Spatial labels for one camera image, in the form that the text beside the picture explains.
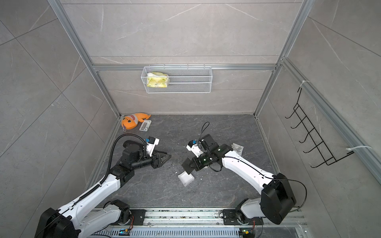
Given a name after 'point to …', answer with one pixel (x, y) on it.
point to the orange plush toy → (130, 121)
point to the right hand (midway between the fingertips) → (192, 165)
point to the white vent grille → (173, 233)
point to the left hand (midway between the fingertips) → (169, 153)
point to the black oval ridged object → (128, 142)
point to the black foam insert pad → (188, 165)
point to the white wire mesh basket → (182, 79)
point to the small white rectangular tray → (145, 125)
